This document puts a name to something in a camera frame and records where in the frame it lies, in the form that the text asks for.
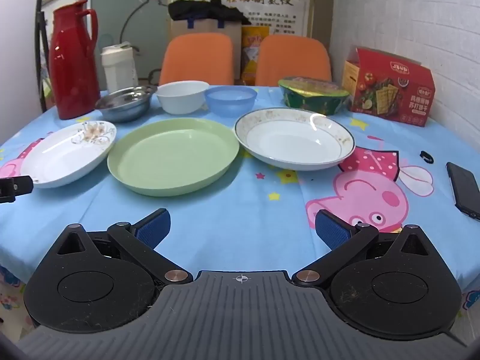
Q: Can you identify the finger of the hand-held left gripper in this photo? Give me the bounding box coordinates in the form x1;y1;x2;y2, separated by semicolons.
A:
0;175;34;204

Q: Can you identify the yellow snack packet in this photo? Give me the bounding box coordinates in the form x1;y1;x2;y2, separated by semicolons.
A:
241;25;271;85

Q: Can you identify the stainless steel bowl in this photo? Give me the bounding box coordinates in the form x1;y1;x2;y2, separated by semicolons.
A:
94;85;158;123

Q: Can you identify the orange chair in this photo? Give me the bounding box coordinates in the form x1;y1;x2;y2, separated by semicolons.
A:
255;34;332;87
159;33;235;86

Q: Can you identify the white floral plate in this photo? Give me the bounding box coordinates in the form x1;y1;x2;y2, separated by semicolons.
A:
20;121;118;189

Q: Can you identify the black smartphone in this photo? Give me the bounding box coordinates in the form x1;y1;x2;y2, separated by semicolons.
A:
446;162;480;220

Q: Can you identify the white bowl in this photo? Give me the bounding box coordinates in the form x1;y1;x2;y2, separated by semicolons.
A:
155;81;210;115

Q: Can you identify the brown paper bag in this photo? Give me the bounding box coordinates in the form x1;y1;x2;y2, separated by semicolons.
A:
169;18;242;59

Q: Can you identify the light green plate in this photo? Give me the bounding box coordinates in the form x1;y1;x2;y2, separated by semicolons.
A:
107;117;240;197

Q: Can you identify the calligraphy wall poster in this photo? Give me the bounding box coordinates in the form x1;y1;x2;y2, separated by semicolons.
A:
167;0;314;38

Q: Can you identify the translucent blue bowl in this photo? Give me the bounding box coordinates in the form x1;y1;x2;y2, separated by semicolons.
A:
204;85;258;118

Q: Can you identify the black cloth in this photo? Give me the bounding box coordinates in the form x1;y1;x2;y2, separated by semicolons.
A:
167;0;252;26

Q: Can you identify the red thermos jug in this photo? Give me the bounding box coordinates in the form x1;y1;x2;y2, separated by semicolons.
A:
49;0;101;121

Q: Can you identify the green instant noodle bowl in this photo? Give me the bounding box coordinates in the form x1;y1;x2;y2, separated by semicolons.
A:
277;76;350;116

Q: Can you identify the red cracker box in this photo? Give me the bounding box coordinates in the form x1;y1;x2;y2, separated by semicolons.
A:
342;47;436;127

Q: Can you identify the black metal stand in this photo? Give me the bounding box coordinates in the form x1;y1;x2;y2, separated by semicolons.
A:
34;0;51;113

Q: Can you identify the white gold-rimmed plate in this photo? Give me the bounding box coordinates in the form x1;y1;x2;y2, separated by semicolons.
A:
234;107;356;171

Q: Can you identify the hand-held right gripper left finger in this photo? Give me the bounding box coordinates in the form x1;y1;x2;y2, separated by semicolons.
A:
56;208;194;285

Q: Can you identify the blue cartoon tablecloth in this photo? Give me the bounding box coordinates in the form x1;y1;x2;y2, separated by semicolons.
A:
0;84;480;308

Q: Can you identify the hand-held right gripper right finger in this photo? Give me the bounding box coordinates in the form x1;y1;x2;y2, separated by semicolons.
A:
292;209;432;286

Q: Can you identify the white tumbler cup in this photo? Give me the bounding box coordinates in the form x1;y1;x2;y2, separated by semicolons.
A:
100;42;139;94

